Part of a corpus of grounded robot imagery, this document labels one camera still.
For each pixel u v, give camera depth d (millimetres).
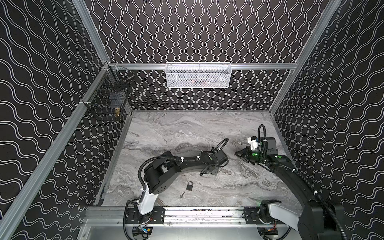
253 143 781
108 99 950
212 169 651
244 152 733
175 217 758
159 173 510
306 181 474
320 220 396
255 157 706
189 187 834
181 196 816
